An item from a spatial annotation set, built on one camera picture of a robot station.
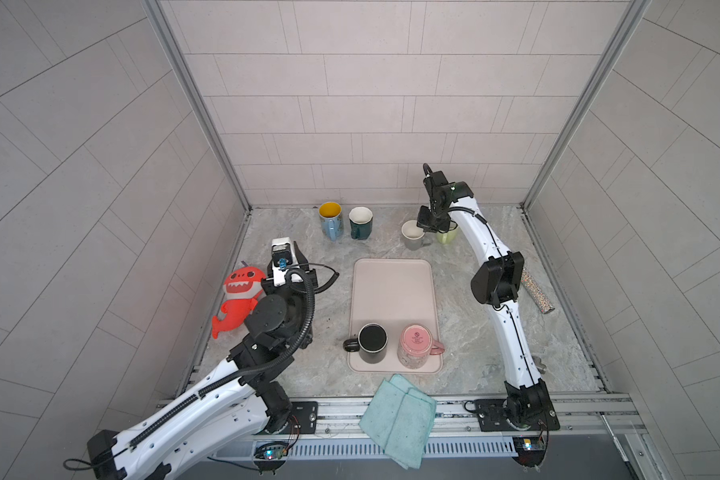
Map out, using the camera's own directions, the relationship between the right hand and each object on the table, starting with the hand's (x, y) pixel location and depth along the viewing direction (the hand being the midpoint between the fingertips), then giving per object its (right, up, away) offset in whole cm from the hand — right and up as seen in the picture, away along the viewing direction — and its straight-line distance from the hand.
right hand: (421, 225), depth 99 cm
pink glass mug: (-5, -30, -27) cm, 40 cm away
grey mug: (-3, -4, -2) cm, 5 cm away
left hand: (-32, -4, -38) cm, 50 cm away
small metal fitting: (+28, -37, -20) cm, 51 cm away
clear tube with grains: (+34, -21, -10) cm, 41 cm away
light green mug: (+8, -4, -2) cm, 9 cm away
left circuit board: (-38, -51, -34) cm, 72 cm away
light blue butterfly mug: (-30, +2, 0) cm, 30 cm away
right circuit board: (+21, -52, -31) cm, 64 cm away
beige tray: (-9, -21, -6) cm, 24 cm away
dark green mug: (-20, +2, +3) cm, 20 cm away
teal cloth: (-9, -46, -29) cm, 55 cm away
